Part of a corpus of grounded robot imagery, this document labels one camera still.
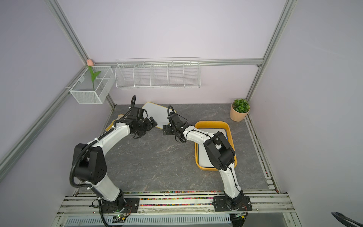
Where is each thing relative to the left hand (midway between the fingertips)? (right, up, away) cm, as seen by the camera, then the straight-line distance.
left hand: (153, 126), depth 91 cm
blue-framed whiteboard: (+33, -21, -4) cm, 39 cm away
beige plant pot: (+58, +7, +13) cm, 60 cm away
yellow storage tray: (+40, 0, +10) cm, 41 cm away
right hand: (+8, -1, +5) cm, 10 cm away
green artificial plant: (+61, +15, +10) cm, 64 cm away
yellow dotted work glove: (-36, +1, +17) cm, 40 cm away
